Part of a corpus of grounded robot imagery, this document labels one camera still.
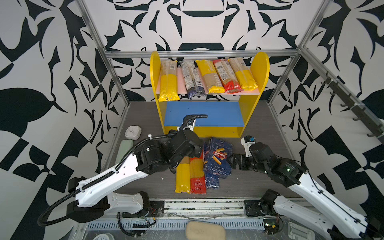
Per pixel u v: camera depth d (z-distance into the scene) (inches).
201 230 25.9
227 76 27.9
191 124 20.1
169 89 25.8
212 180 31.8
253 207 29.3
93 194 14.8
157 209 29.1
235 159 25.0
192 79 27.5
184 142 15.6
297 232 26.5
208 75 29.7
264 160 20.6
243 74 28.7
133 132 39.0
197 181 31.4
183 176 32.8
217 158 32.5
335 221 16.7
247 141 25.5
